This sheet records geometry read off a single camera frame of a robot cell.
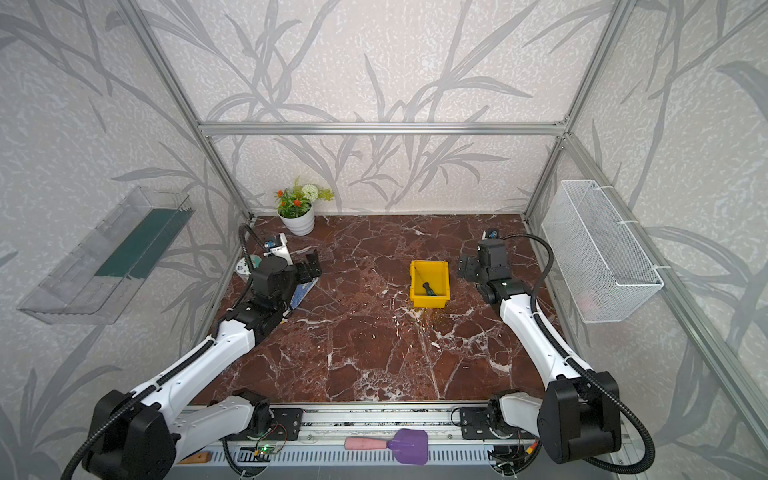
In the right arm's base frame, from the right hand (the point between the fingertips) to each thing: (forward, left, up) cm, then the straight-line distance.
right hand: (479, 252), depth 86 cm
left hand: (-1, +49, +5) cm, 49 cm away
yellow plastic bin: (0, +13, -17) cm, 22 cm away
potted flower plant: (+24, +60, -5) cm, 65 cm away
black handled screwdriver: (-4, +14, -16) cm, 22 cm away
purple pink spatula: (-45, +20, -16) cm, 52 cm away
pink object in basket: (-18, -24, +1) cm, 30 cm away
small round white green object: (+3, +75, -10) cm, 75 cm away
